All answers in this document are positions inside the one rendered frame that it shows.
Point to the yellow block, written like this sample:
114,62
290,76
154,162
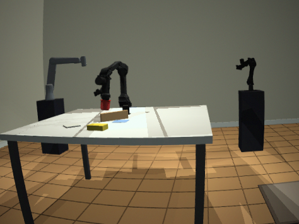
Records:
97,127

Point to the brown wooden bar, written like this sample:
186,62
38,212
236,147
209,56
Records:
113,116

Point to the red translucent cup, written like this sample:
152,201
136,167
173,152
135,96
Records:
105,104

